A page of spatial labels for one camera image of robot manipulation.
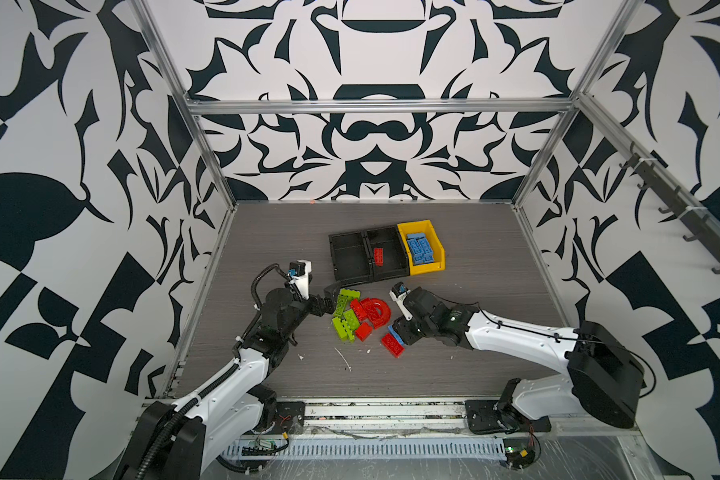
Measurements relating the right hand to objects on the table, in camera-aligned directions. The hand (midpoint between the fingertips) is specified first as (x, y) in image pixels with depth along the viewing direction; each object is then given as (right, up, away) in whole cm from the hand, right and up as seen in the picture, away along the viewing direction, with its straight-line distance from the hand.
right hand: (399, 322), depth 84 cm
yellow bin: (+15, +18, +15) cm, 27 cm away
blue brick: (+8, +24, +20) cm, 33 cm away
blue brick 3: (+12, +18, +18) cm, 28 cm away
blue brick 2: (+8, +19, +17) cm, 27 cm away
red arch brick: (-6, +2, +7) cm, 9 cm away
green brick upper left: (-16, +5, 0) cm, 17 cm away
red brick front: (-2, -7, +1) cm, 7 cm away
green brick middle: (-14, -1, +5) cm, 15 cm away
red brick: (-4, +17, +18) cm, 25 cm away
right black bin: (-1, +17, +19) cm, 25 cm away
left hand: (-20, +14, -3) cm, 25 cm away
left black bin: (-14, +17, +13) cm, 25 cm away
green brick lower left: (-16, -3, +2) cm, 16 cm away
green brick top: (-14, +6, +10) cm, 18 cm away
